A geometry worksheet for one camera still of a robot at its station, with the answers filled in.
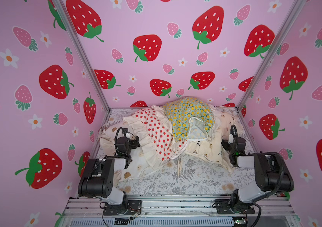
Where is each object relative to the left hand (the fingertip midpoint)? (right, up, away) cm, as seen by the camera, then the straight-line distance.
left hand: (131, 136), depth 94 cm
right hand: (+66, -1, +1) cm, 66 cm away
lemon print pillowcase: (+40, +12, -4) cm, 42 cm away
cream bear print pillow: (+9, -16, -9) cm, 21 cm away
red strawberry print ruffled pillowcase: (+18, +1, -5) cm, 18 cm away
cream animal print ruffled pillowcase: (+52, -8, -7) cm, 53 cm away
